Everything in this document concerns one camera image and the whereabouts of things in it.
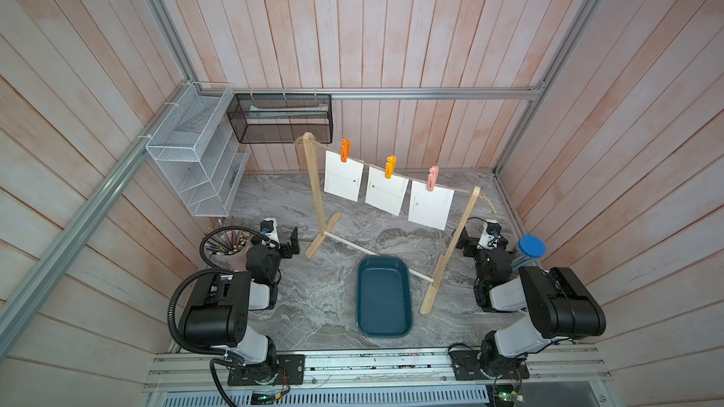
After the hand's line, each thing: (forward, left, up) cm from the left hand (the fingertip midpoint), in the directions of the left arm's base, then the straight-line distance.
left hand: (283, 229), depth 92 cm
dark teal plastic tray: (-19, -33, -8) cm, 39 cm away
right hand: (+1, -64, +2) cm, 64 cm away
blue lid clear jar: (-14, -72, +11) cm, 74 cm away
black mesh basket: (+27, 0, +25) cm, 37 cm away
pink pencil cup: (-5, +16, -2) cm, 17 cm away
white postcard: (-6, -31, +26) cm, 41 cm away
